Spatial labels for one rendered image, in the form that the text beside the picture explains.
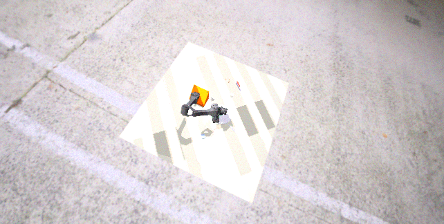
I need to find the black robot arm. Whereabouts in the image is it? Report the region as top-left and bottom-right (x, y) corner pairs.
(181, 91), (228, 117)

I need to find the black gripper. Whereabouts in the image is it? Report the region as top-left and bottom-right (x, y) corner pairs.
(211, 103), (219, 123)

